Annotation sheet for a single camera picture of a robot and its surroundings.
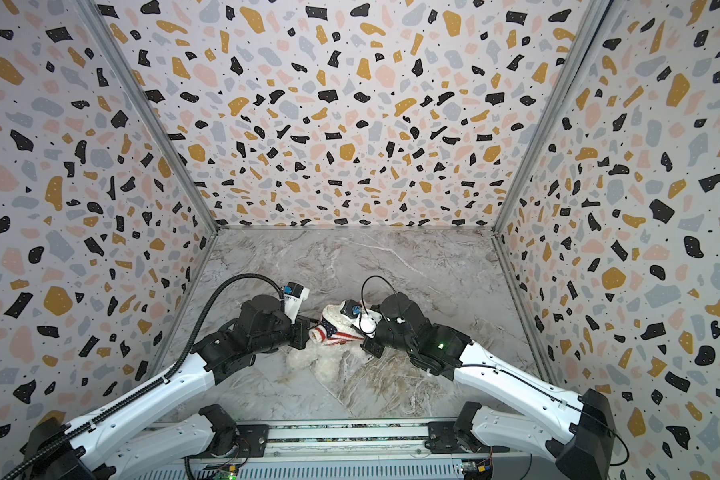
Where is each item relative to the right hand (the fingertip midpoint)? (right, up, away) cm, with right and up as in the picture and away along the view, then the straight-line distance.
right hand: (352, 317), depth 69 cm
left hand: (-7, -2, +5) cm, 9 cm away
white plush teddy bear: (-8, -14, +13) cm, 21 cm away
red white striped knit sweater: (-5, -4, -2) cm, 7 cm away
